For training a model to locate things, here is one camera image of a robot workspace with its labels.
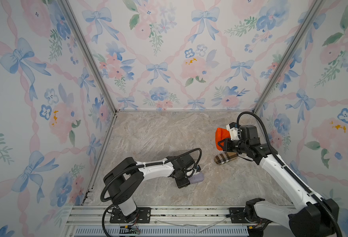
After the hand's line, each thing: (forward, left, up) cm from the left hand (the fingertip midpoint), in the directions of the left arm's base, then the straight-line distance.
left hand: (185, 179), depth 86 cm
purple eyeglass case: (0, -7, +3) cm, 7 cm away
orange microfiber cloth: (+17, -19, +21) cm, 33 cm away
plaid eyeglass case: (+13, -25, +3) cm, 28 cm away
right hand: (+13, -18, +19) cm, 29 cm away
